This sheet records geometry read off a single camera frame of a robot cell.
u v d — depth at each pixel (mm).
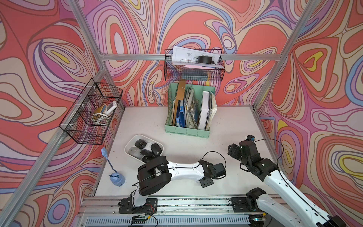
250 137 704
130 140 929
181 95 819
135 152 902
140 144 931
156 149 898
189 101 890
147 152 871
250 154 584
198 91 1013
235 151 704
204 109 837
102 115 712
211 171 631
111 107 746
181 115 908
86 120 736
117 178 751
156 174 510
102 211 737
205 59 823
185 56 860
